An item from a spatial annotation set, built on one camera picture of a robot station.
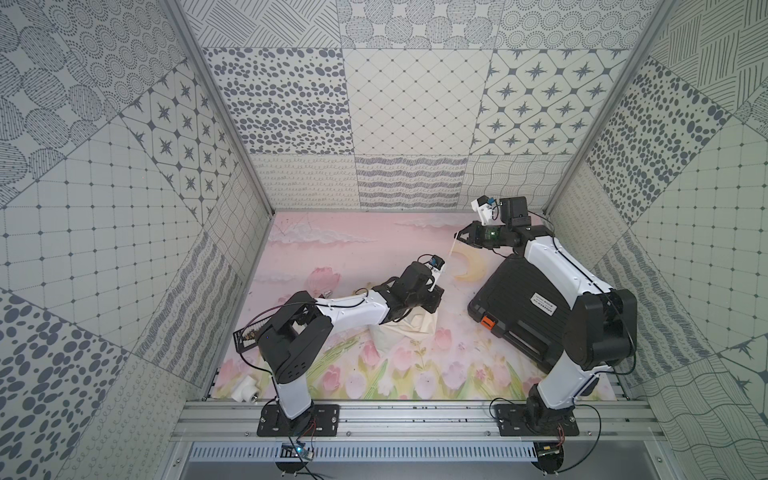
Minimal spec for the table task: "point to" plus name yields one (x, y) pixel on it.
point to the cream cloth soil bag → (417, 323)
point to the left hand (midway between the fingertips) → (441, 287)
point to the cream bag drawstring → (453, 244)
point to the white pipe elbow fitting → (247, 391)
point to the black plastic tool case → (520, 310)
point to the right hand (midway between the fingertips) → (459, 235)
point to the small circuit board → (288, 451)
